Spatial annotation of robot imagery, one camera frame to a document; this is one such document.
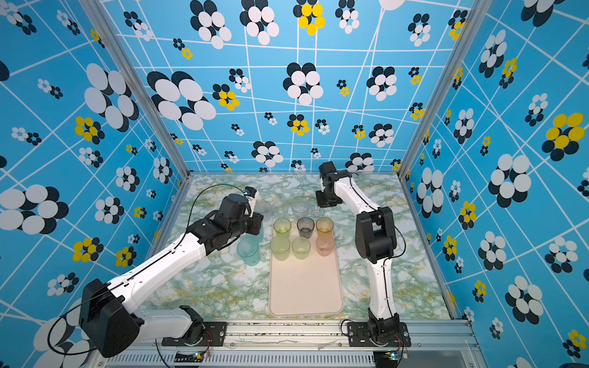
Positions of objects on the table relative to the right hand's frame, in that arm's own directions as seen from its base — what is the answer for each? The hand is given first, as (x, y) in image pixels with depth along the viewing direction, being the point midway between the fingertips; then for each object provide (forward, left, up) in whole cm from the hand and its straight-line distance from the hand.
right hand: (326, 203), depth 100 cm
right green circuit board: (-55, -15, -8) cm, 57 cm away
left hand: (-16, +24, +13) cm, 32 cm away
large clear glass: (+1, +12, -4) cm, 13 cm away
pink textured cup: (-18, +2, -4) cm, 19 cm away
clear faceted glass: (-1, +20, -4) cm, 20 cm away
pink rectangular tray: (-34, +7, -6) cm, 35 cm away
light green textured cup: (-18, +20, -6) cm, 27 cm away
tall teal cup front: (-21, +32, -3) cm, 38 cm away
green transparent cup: (-9, +19, -5) cm, 22 cm away
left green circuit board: (-55, +46, -8) cm, 73 cm away
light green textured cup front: (-18, +11, -6) cm, 22 cm away
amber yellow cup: (-10, +1, -3) cm, 10 cm away
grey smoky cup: (-10, +9, -3) cm, 14 cm away
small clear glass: (-1, +4, -5) cm, 7 cm away
